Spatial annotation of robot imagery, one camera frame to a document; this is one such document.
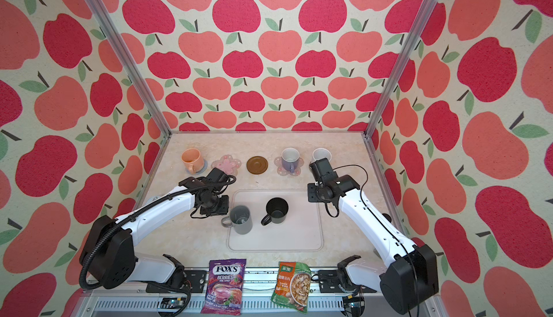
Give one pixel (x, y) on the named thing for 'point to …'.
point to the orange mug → (192, 160)
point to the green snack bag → (293, 284)
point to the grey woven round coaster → (204, 166)
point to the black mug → (278, 208)
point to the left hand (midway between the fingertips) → (227, 214)
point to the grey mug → (241, 220)
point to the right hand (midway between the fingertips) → (317, 196)
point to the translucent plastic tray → (302, 231)
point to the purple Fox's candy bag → (225, 284)
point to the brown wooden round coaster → (257, 165)
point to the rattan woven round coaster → (312, 163)
